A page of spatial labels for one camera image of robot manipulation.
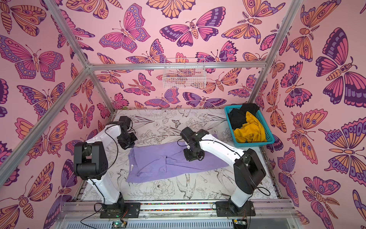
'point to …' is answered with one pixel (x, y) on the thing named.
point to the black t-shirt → (237, 117)
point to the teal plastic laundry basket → (269, 138)
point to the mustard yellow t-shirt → (252, 131)
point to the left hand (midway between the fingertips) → (136, 143)
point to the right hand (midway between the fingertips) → (187, 160)
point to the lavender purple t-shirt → (157, 161)
